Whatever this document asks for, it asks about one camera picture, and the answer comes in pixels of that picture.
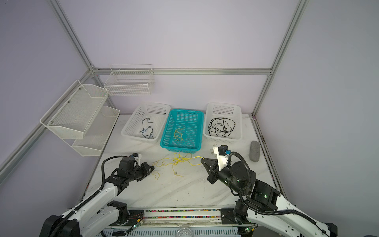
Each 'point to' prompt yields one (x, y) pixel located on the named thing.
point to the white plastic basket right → (213, 110)
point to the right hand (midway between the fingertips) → (201, 159)
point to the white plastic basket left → (158, 113)
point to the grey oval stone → (254, 151)
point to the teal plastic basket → (184, 131)
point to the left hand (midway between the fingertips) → (152, 168)
